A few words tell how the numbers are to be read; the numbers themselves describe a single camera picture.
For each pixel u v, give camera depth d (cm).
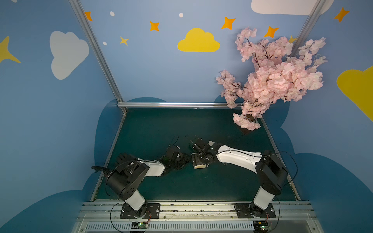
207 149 66
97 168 71
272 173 46
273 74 61
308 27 76
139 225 70
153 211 74
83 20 72
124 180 45
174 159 76
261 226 71
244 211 75
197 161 79
